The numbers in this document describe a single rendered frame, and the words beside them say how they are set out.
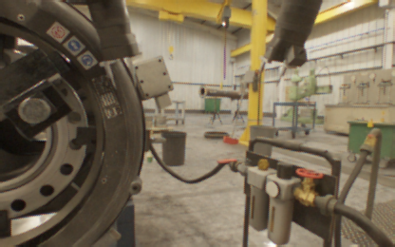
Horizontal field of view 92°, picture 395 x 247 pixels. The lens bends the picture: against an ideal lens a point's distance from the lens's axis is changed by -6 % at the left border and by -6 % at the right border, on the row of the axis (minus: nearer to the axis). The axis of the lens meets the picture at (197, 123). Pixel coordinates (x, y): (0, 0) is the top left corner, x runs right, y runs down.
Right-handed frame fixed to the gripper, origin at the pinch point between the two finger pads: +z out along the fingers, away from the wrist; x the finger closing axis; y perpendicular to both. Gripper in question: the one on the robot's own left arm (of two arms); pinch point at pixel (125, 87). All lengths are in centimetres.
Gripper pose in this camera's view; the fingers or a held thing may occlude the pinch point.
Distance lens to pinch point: 49.4
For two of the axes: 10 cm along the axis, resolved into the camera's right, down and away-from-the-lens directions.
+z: 1.5, 8.8, 4.6
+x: -9.8, 0.7, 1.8
